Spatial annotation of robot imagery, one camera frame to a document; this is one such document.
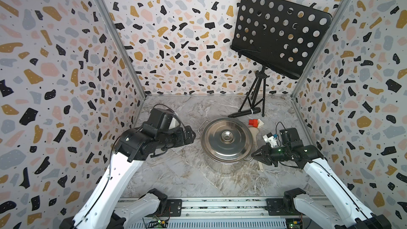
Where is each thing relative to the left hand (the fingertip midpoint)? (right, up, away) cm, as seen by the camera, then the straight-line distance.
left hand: (189, 137), depth 65 cm
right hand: (+28, -10, +8) cm, 31 cm away
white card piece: (+40, +2, +39) cm, 56 cm away
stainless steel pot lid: (+16, -4, +13) cm, 21 cm away
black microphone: (+37, +10, +45) cm, 59 cm away
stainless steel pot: (+14, -20, +19) cm, 31 cm away
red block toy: (+37, +2, +41) cm, 55 cm away
